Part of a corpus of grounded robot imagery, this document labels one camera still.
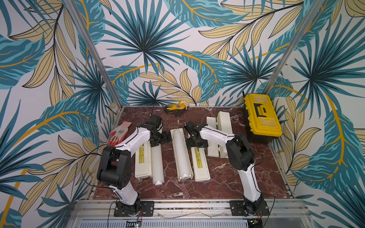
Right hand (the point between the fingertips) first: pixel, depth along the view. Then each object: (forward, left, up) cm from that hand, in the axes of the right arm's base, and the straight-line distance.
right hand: (195, 146), depth 97 cm
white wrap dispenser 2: (-14, +9, +5) cm, 17 cm away
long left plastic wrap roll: (-15, +24, +4) cm, 28 cm away
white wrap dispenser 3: (+13, -20, +8) cm, 25 cm away
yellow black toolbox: (+4, -41, +16) cm, 44 cm away
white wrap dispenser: (-16, +31, +8) cm, 36 cm away
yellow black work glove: (+33, +14, +1) cm, 36 cm away
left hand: (-2, +19, +9) cm, 21 cm away
